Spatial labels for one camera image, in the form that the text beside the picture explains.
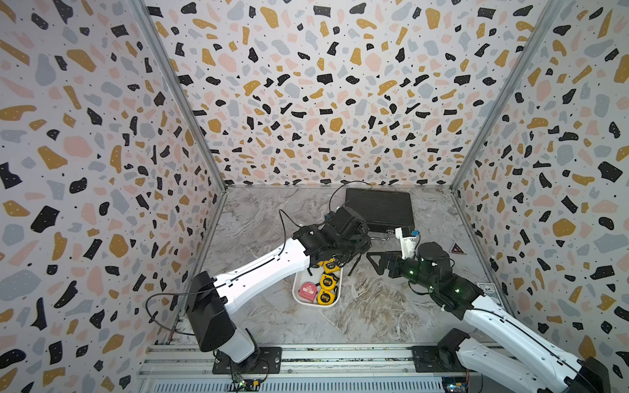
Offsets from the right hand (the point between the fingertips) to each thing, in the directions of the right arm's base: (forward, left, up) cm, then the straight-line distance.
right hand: (376, 255), depth 74 cm
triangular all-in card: (+16, -37, -22) cm, 46 cm away
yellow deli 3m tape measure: (+5, +15, -18) cm, 24 cm away
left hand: (+2, +1, +4) cm, 5 cm away
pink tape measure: (-4, +22, -18) cm, 29 cm away
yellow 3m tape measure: (-1, +15, -18) cm, 23 cm away
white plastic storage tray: (+3, +24, -21) cm, 32 cm away
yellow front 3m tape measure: (-7, +15, -18) cm, 24 cm away
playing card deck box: (-1, -43, -21) cm, 48 cm away
